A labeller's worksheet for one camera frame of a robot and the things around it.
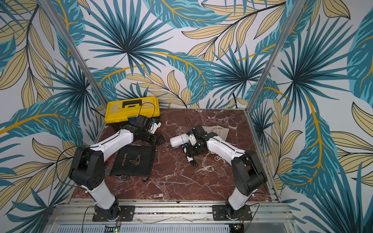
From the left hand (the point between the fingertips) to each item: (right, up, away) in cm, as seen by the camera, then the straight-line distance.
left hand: (159, 141), depth 90 cm
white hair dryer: (+14, 0, +5) cm, 15 cm away
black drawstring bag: (-16, -12, +1) cm, 20 cm away
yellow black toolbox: (-27, +19, +5) cm, 33 cm away
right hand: (+20, -7, -1) cm, 21 cm away
